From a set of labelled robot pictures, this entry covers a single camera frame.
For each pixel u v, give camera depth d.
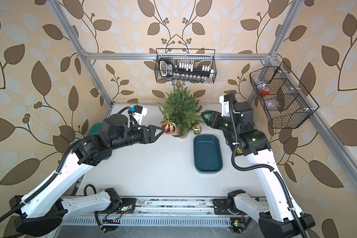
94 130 1.00
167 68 0.85
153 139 0.54
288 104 0.72
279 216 0.36
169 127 0.71
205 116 0.63
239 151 0.91
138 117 0.55
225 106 0.58
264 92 0.82
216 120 0.56
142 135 0.53
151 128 0.53
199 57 0.91
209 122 0.58
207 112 0.66
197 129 0.75
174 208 0.75
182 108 0.76
